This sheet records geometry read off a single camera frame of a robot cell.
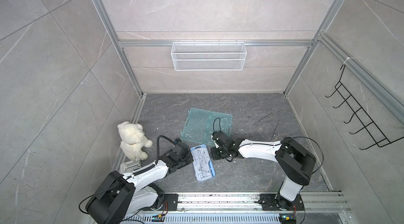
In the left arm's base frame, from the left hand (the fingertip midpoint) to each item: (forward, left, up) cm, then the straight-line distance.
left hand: (194, 154), depth 88 cm
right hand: (0, -10, -1) cm, 10 cm away
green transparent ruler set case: (+21, -4, 0) cm, 21 cm away
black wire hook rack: (-9, -74, +31) cm, 81 cm away
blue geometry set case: (-8, -5, 0) cm, 10 cm away
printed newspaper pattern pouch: (-7, +35, +2) cm, 35 cm away
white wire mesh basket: (+55, -11, +28) cm, 63 cm away
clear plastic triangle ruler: (+18, -48, -1) cm, 51 cm away
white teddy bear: (+2, +29, +15) cm, 33 cm away
